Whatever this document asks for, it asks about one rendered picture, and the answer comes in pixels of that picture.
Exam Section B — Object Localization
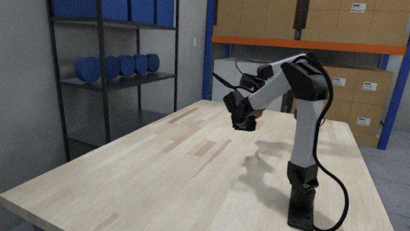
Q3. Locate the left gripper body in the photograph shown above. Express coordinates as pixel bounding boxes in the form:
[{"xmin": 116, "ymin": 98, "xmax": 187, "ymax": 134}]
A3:
[{"xmin": 232, "ymin": 115, "xmax": 257, "ymax": 132}]

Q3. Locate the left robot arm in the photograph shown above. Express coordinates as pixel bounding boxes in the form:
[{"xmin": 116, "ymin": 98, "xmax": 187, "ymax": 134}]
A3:
[{"xmin": 223, "ymin": 62, "xmax": 328, "ymax": 231}]

